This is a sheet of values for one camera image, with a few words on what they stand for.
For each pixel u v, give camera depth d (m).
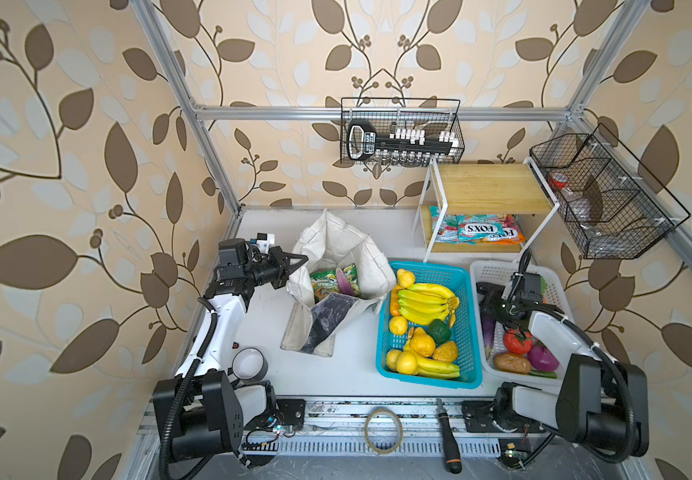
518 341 0.80
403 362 0.75
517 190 0.79
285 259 0.74
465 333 0.82
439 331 0.83
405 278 0.90
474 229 0.87
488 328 0.84
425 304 0.91
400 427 0.70
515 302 0.70
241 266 0.63
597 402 0.42
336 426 0.74
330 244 0.89
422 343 0.80
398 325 0.85
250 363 0.83
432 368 0.77
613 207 0.73
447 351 0.80
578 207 0.71
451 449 0.68
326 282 0.89
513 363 0.77
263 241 0.76
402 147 0.84
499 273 0.94
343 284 0.88
